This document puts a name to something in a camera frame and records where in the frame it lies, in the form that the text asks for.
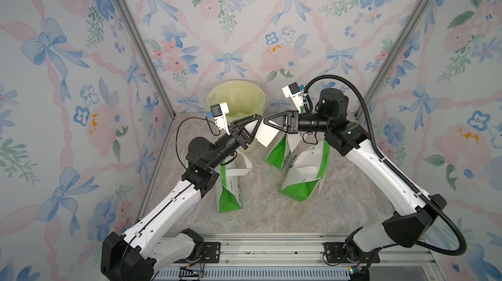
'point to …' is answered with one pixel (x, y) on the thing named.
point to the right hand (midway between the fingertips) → (266, 122)
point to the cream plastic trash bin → (253, 144)
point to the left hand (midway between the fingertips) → (260, 118)
